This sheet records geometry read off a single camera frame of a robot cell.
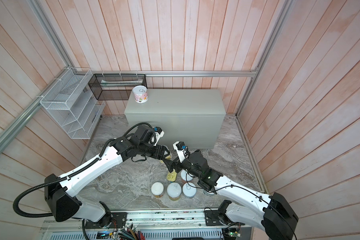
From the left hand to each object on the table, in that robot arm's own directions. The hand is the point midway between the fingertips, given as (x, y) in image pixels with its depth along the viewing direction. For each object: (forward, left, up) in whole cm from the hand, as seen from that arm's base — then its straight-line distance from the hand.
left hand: (163, 155), depth 75 cm
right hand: (+1, -3, 0) cm, 3 cm away
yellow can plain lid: (-13, +3, -13) cm, 19 cm away
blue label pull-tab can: (-13, -13, -15) cm, 24 cm away
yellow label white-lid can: (-2, -3, 0) cm, 3 cm away
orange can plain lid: (-14, -6, -13) cm, 20 cm away
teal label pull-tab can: (-20, -20, +7) cm, 29 cm away
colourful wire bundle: (-32, +12, -8) cm, 35 cm away
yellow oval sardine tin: (-5, -4, -16) cm, 17 cm away
